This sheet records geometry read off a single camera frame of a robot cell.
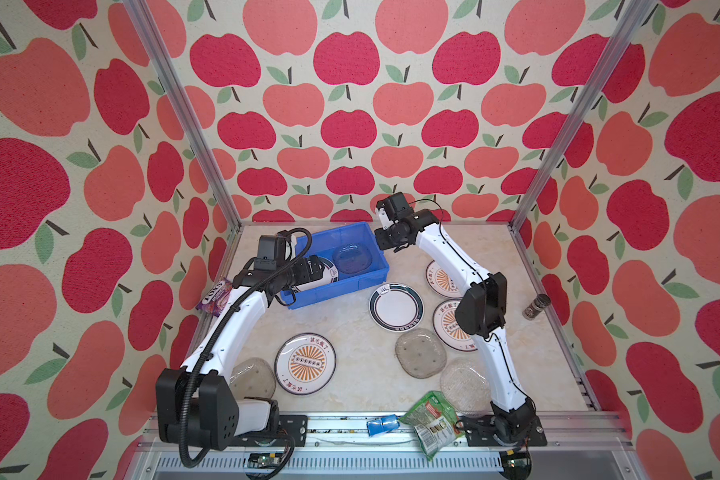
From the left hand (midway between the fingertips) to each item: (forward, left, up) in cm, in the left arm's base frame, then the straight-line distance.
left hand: (315, 270), depth 83 cm
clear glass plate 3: (-17, -30, -20) cm, 40 cm away
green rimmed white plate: (+11, -2, -18) cm, 22 cm away
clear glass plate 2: (-23, +18, -19) cm, 35 cm away
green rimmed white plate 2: (-2, -25, -19) cm, 31 cm away
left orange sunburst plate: (-19, +4, -20) cm, 28 cm away
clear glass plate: (+20, -10, -19) cm, 29 cm away
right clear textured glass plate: (-27, -42, -20) cm, 54 cm away
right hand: (+15, -22, -3) cm, 27 cm away
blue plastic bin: (+24, +1, -16) cm, 29 cm away
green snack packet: (-36, -32, -18) cm, 51 cm away
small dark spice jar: (-6, -66, -11) cm, 67 cm away
